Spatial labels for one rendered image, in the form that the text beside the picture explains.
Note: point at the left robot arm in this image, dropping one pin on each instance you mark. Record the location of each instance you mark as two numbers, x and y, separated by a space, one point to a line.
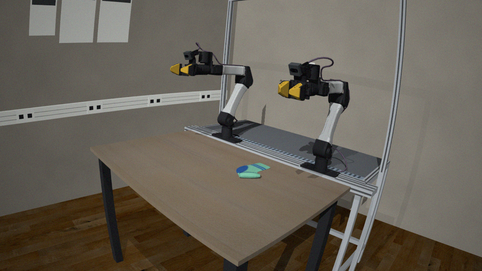
338 101

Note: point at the grey slotted aluminium rail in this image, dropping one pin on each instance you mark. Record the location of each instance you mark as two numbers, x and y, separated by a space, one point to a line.
367 190

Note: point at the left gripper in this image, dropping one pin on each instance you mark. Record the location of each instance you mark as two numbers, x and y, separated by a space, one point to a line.
293 89

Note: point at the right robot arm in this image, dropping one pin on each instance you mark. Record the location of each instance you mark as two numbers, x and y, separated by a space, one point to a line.
243 82

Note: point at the green and blue sock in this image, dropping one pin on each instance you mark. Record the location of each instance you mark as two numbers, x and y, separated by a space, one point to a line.
251 171

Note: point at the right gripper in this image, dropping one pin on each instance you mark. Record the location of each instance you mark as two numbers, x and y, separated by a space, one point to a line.
190 69

